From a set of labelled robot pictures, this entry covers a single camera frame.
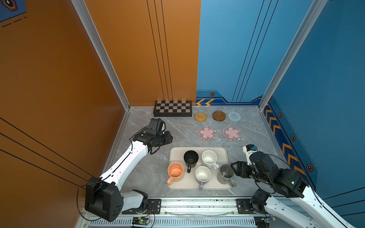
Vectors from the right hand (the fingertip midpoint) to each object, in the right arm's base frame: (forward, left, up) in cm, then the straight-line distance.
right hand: (233, 167), depth 70 cm
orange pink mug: (+4, +30, -16) cm, 34 cm away
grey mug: (+2, 0, -16) cm, 16 cm away
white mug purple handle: (+2, +14, -16) cm, 22 cm away
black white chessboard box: (+55, +35, -13) cm, 66 cm away
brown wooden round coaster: (+48, -3, -16) cm, 50 cm away
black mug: (+10, +21, -11) cm, 26 cm away
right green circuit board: (-21, -15, -19) cm, 32 cm away
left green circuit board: (-20, +47, -18) cm, 54 cm away
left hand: (+18, +32, 0) cm, 37 cm away
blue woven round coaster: (+48, -15, -16) cm, 52 cm away
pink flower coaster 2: (+31, -10, -17) cm, 37 cm away
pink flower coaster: (+32, +9, -16) cm, 37 cm away
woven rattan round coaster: (+48, +12, -16) cm, 52 cm away
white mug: (+12, +9, -16) cm, 22 cm away
